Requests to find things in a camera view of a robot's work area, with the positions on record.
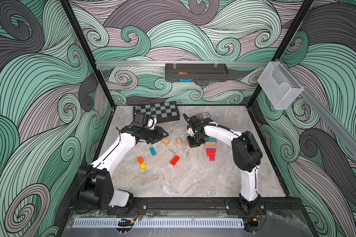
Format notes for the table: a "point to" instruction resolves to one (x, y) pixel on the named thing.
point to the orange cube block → (140, 160)
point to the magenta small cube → (211, 158)
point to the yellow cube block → (143, 166)
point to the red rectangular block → (174, 160)
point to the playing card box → (204, 115)
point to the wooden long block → (210, 145)
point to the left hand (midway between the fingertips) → (165, 134)
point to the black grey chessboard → (163, 112)
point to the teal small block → (153, 151)
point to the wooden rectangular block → (165, 141)
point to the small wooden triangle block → (178, 141)
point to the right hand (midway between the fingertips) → (193, 145)
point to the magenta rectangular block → (210, 150)
